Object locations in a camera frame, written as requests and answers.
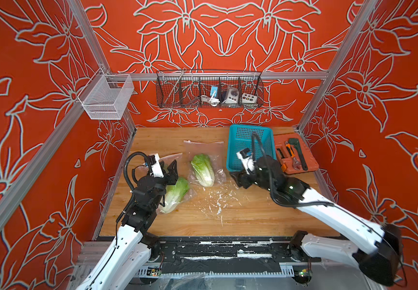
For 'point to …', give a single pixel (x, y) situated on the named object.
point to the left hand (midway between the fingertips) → (170, 160)
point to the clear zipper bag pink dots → (192, 192)
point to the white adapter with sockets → (232, 95)
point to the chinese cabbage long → (174, 194)
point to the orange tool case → (293, 154)
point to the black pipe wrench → (295, 142)
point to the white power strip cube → (249, 98)
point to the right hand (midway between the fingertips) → (233, 168)
